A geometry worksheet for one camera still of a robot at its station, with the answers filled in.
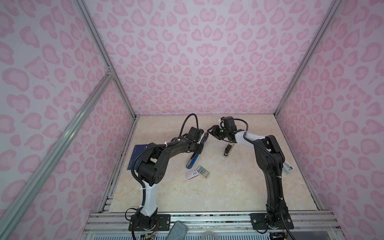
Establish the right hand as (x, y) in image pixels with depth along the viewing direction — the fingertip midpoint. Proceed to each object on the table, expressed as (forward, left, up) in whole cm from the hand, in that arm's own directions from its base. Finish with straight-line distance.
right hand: (210, 129), depth 101 cm
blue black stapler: (-18, +10, -4) cm, 21 cm away
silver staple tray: (-26, +5, -7) cm, 28 cm away
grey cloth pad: (-57, +16, -4) cm, 59 cm away
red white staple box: (-29, +11, -6) cm, 31 cm away
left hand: (-10, +6, -4) cm, 12 cm away
